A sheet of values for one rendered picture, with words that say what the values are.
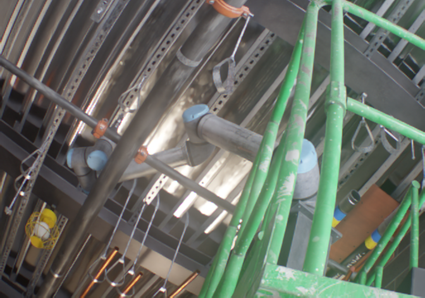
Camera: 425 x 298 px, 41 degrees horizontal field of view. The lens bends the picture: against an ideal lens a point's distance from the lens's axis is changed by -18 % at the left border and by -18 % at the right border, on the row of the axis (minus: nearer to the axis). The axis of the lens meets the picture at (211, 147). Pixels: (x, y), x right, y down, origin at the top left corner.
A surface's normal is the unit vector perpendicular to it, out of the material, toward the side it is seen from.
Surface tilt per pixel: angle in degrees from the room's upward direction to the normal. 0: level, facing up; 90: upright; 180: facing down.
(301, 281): 90
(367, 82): 180
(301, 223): 90
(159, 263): 180
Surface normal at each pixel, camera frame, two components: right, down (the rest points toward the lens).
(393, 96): -0.21, 0.58
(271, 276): 0.25, -0.75
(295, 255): 0.61, -0.56
